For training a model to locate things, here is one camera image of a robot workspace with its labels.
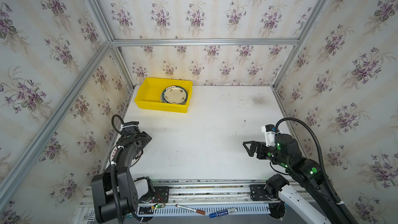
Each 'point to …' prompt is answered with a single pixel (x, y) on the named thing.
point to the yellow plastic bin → (148, 90)
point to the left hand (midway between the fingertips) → (140, 142)
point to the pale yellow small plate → (161, 97)
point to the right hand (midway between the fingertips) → (248, 145)
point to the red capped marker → (201, 212)
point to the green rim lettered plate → (174, 95)
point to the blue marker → (222, 212)
